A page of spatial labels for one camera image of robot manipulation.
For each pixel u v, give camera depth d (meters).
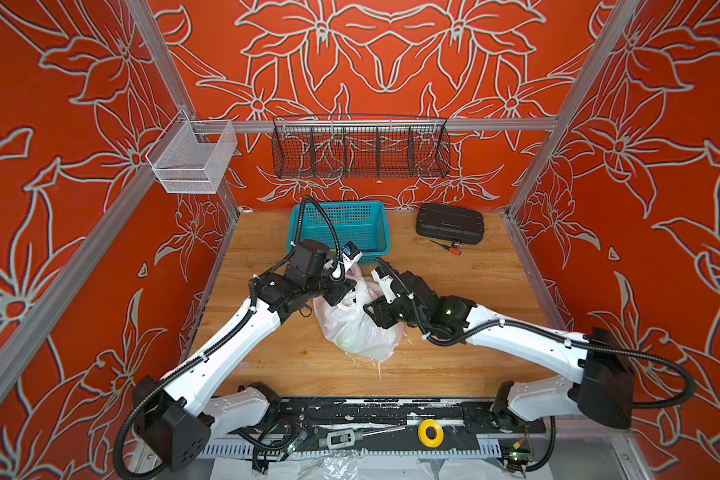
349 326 0.79
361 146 0.97
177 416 0.37
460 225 1.07
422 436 0.70
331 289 0.65
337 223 1.14
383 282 0.68
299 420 0.73
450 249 1.07
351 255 0.63
